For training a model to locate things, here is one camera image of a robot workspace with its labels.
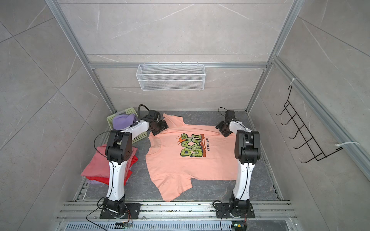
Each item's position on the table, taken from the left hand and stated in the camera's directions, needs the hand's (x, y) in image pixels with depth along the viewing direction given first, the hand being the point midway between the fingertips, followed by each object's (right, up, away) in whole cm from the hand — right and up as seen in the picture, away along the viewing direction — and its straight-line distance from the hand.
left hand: (165, 125), depth 106 cm
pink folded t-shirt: (-36, -24, -24) cm, 49 cm away
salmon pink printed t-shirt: (+12, -19, -11) cm, 25 cm away
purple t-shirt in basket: (-31, +2, -2) cm, 31 cm away
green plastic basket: (-31, +10, +5) cm, 33 cm away
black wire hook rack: (+72, -3, -39) cm, 82 cm away
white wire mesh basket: (+5, +34, -8) cm, 35 cm away
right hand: (+41, -2, +1) cm, 41 cm away
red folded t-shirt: (-29, -31, -28) cm, 50 cm away
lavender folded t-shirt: (-38, -33, -24) cm, 56 cm away
